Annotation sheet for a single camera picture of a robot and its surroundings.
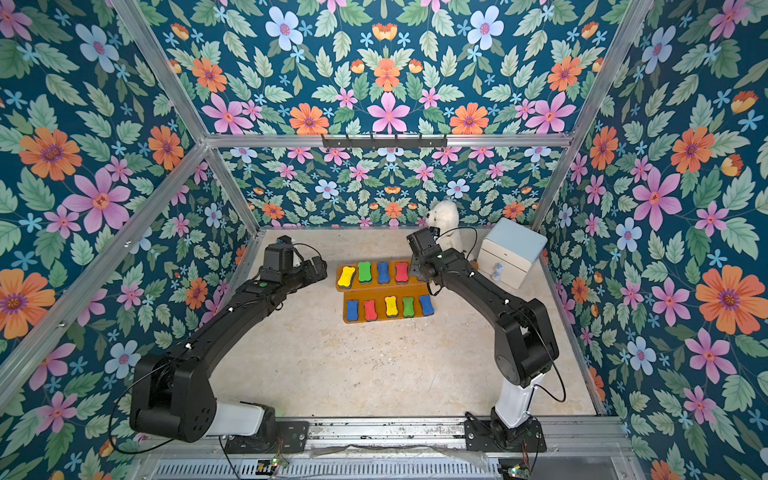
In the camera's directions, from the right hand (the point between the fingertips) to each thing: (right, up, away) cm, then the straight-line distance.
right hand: (422, 263), depth 90 cm
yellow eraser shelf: (-23, -5, -5) cm, 24 cm away
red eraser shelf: (-6, -3, -3) cm, 8 cm away
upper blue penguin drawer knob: (+26, -1, +7) cm, 27 cm away
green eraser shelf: (-18, -3, -2) cm, 18 cm away
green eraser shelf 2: (-4, -15, +5) cm, 16 cm away
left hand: (-31, 0, -3) cm, 32 cm away
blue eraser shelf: (-12, -3, -2) cm, 12 cm away
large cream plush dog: (+8, +15, +7) cm, 19 cm away
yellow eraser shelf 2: (-10, -14, +5) cm, 18 cm away
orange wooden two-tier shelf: (-12, -9, +2) cm, 16 cm away
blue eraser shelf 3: (+2, -14, +5) cm, 15 cm away
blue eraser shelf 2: (-23, -16, +5) cm, 28 cm away
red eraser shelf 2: (-16, -15, +4) cm, 23 cm away
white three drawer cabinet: (+27, +3, +3) cm, 28 cm away
